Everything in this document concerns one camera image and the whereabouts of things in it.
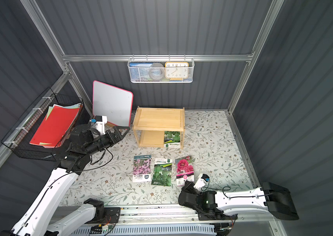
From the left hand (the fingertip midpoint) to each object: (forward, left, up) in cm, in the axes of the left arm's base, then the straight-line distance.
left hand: (123, 131), depth 68 cm
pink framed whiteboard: (+36, +17, -15) cm, 43 cm away
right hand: (-14, -30, -30) cm, 44 cm away
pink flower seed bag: (-7, -31, -30) cm, 44 cm away
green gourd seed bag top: (-8, -17, -32) cm, 37 cm away
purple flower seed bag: (-5, -5, -32) cm, 32 cm away
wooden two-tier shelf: (+12, -16, -12) cm, 23 cm away
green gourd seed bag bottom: (+16, -23, -30) cm, 41 cm away
